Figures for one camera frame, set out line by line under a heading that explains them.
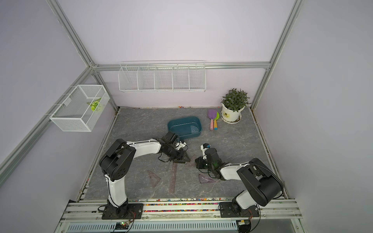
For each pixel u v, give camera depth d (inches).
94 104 32.1
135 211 30.2
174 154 32.6
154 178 33.4
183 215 29.0
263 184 17.7
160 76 39.7
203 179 33.3
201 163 31.9
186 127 42.6
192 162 35.9
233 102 39.0
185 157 33.6
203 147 33.4
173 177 33.4
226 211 29.0
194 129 42.5
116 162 19.9
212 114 45.5
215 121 43.8
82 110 32.5
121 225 28.1
